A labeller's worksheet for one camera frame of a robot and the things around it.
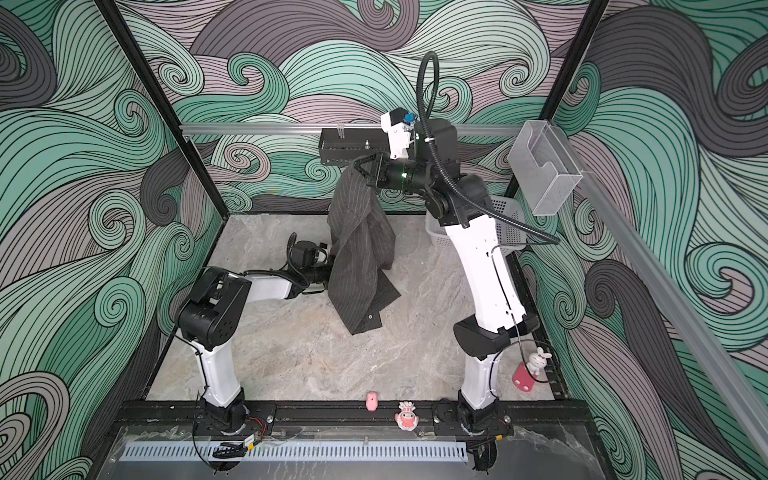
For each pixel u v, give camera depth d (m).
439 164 0.42
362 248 0.73
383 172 0.52
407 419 0.71
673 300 0.51
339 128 0.93
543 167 0.78
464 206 0.41
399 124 0.51
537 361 0.76
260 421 0.73
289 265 0.78
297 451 0.70
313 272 0.83
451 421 0.73
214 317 0.51
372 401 0.74
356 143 0.95
